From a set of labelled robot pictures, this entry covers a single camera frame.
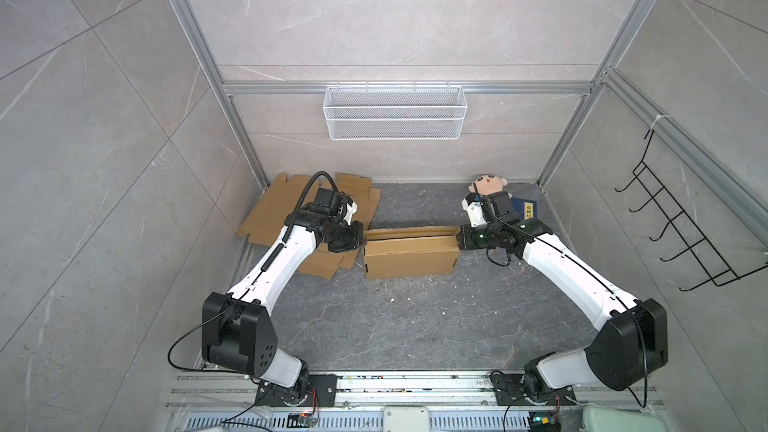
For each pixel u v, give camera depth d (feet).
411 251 2.69
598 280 1.53
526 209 3.63
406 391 2.45
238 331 1.36
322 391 2.40
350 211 2.55
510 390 2.40
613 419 2.21
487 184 3.60
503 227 2.01
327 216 2.21
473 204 2.45
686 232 2.17
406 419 2.26
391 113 3.29
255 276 1.50
